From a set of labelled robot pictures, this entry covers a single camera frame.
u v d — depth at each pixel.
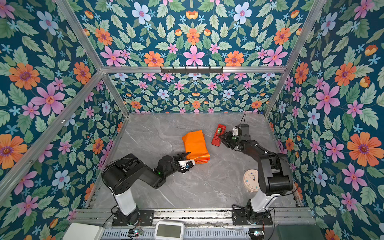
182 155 0.82
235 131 0.88
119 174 0.50
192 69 0.93
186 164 0.77
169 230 0.68
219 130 1.01
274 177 0.47
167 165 0.72
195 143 0.95
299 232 0.67
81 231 0.67
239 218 0.73
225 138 0.82
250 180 0.84
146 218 0.74
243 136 0.74
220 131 1.01
